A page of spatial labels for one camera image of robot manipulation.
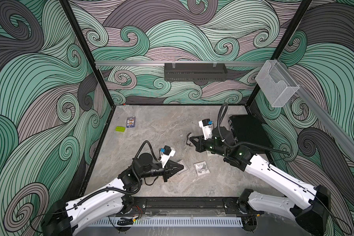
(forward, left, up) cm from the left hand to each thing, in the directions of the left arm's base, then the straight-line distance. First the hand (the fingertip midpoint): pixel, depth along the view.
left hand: (183, 166), depth 66 cm
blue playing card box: (+41, +37, -19) cm, 58 cm away
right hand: (+12, -3, +4) cm, 13 cm away
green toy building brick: (+35, +43, -20) cm, 59 cm away
